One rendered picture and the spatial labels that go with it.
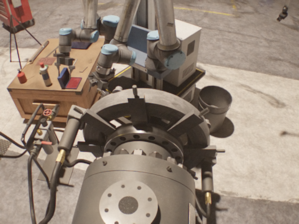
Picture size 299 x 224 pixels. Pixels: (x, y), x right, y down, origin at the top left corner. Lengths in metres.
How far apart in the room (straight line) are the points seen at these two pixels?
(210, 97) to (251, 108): 0.60
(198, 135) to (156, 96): 0.33
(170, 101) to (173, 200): 0.47
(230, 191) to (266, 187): 0.34
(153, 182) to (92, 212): 0.27
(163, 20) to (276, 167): 1.63
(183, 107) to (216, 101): 1.23
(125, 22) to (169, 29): 0.27
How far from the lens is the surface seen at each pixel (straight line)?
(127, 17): 1.43
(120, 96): 1.15
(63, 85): 2.09
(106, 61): 1.34
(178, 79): 2.14
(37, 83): 2.30
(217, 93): 2.29
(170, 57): 1.46
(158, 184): 0.95
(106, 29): 1.94
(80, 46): 2.64
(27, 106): 2.50
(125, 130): 1.20
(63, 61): 1.69
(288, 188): 2.24
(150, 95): 1.12
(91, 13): 1.68
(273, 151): 2.40
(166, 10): 1.35
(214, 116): 2.11
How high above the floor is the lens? 1.72
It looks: 45 degrees down
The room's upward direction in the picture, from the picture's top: straight up
